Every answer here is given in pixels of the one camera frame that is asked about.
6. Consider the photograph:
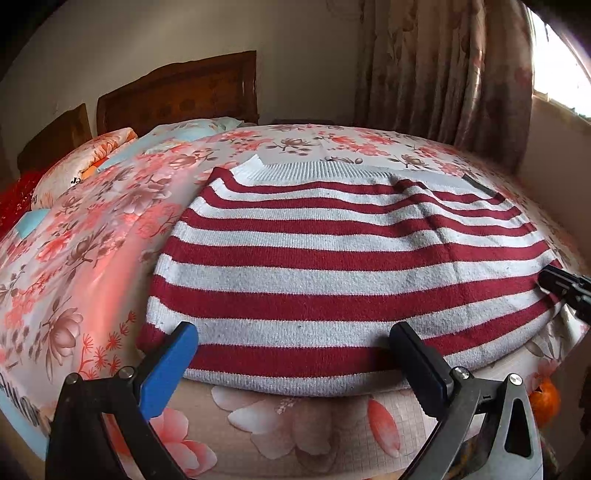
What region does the red white striped sweater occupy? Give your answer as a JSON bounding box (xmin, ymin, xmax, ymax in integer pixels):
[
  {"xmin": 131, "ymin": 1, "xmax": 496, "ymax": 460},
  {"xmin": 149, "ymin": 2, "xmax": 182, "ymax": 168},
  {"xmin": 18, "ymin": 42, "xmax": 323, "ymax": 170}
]
[{"xmin": 136, "ymin": 154, "xmax": 565, "ymax": 398}]

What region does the floral pink bed sheet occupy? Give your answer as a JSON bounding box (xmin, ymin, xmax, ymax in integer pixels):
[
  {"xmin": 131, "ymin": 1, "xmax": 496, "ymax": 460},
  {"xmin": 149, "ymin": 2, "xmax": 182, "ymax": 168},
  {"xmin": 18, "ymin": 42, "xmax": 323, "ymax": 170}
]
[{"xmin": 1, "ymin": 125, "xmax": 586, "ymax": 479}]

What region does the small light blue cloth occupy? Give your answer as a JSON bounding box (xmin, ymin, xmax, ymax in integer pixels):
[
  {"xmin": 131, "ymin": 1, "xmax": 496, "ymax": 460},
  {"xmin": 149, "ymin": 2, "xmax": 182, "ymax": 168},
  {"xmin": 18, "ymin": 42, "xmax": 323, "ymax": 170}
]
[{"xmin": 15, "ymin": 209, "xmax": 49, "ymax": 239}]

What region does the window with metal bars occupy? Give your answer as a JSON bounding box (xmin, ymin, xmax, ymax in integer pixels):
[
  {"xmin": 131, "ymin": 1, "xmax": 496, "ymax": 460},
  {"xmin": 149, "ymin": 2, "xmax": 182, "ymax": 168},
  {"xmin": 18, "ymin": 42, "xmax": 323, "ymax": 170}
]
[{"xmin": 527, "ymin": 8, "xmax": 590, "ymax": 120}]

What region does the red pillow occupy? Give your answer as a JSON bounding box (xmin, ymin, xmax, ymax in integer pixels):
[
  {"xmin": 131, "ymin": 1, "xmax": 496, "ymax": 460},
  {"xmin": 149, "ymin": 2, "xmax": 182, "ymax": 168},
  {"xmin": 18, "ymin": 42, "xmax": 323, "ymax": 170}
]
[{"xmin": 0, "ymin": 170, "xmax": 45, "ymax": 238}]

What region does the pink floral pillow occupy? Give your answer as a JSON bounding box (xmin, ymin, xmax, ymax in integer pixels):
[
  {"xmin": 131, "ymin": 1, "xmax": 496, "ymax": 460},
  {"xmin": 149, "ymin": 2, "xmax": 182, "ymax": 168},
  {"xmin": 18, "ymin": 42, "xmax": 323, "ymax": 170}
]
[{"xmin": 31, "ymin": 127, "xmax": 137, "ymax": 210}]

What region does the light blue floral pillow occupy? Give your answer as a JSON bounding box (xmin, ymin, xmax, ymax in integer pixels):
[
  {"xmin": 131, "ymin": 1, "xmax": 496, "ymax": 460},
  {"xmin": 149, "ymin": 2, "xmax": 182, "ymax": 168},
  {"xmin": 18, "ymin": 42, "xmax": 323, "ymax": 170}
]
[{"xmin": 97, "ymin": 117, "xmax": 245, "ymax": 172}]

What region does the small wooden headboard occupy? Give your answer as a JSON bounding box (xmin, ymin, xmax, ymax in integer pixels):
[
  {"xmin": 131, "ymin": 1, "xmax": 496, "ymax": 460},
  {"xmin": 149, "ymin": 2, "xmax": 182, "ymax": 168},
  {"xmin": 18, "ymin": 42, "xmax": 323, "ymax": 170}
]
[{"xmin": 17, "ymin": 103, "xmax": 92, "ymax": 174}]

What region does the dark wooden nightstand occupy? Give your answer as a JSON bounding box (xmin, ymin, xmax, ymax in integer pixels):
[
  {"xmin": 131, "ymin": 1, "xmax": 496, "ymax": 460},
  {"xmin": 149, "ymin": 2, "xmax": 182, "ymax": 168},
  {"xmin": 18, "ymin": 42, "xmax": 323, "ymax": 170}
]
[{"xmin": 270, "ymin": 118, "xmax": 336, "ymax": 125}]

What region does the large wooden headboard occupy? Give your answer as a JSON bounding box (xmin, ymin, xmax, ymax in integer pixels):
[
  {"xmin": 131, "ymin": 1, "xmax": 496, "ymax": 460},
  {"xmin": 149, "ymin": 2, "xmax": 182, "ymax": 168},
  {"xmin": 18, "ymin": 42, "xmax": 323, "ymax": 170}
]
[{"xmin": 96, "ymin": 50, "xmax": 259, "ymax": 136}]

